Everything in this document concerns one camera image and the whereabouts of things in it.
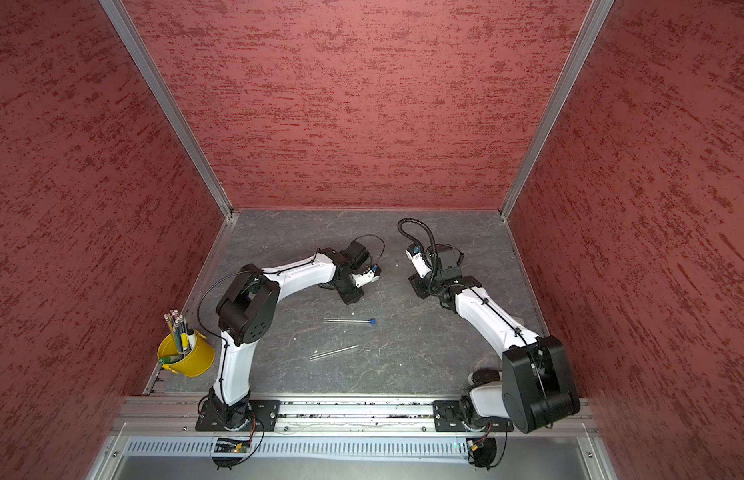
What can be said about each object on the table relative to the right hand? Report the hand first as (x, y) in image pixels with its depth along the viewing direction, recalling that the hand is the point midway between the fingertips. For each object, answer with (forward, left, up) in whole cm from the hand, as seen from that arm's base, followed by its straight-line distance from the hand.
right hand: (419, 278), depth 89 cm
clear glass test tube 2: (-19, +30, -8) cm, 36 cm away
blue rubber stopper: (-9, +15, -10) cm, 20 cm away
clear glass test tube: (-8, +24, -10) cm, 27 cm away
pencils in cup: (-18, +63, +3) cm, 66 cm away
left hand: (-1, +22, -9) cm, 24 cm away
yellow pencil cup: (-23, +61, -1) cm, 65 cm away
